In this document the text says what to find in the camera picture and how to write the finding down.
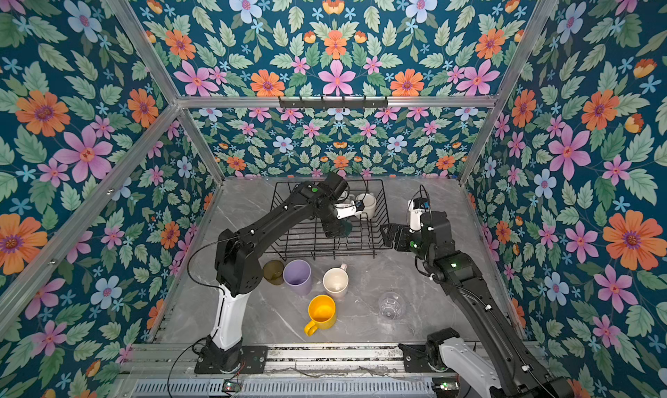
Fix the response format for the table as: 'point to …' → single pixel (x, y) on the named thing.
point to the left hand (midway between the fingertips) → (340, 218)
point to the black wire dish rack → (303, 235)
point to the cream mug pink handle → (335, 281)
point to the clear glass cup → (392, 306)
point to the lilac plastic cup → (297, 274)
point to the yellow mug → (322, 314)
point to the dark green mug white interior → (347, 226)
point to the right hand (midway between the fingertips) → (399, 223)
